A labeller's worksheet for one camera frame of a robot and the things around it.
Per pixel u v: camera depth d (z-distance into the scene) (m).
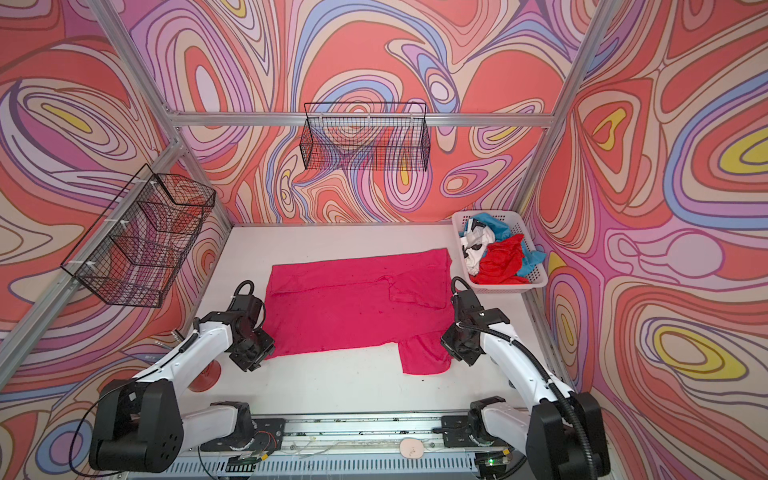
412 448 0.70
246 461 0.70
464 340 0.69
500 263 0.98
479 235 1.06
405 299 1.00
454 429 0.73
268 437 0.72
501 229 1.10
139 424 0.40
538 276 0.95
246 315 0.69
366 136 0.98
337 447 0.73
